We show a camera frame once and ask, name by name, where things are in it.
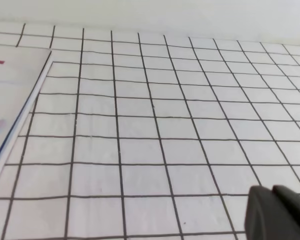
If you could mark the white grid-pattern tablecloth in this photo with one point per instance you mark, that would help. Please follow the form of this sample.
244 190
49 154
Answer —
144 136

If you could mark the blue and white softcover book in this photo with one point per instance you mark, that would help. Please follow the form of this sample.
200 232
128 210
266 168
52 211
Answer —
22 73

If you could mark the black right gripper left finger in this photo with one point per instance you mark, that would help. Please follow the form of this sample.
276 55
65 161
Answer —
267 218

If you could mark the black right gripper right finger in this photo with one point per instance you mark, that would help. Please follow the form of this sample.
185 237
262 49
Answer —
290 199

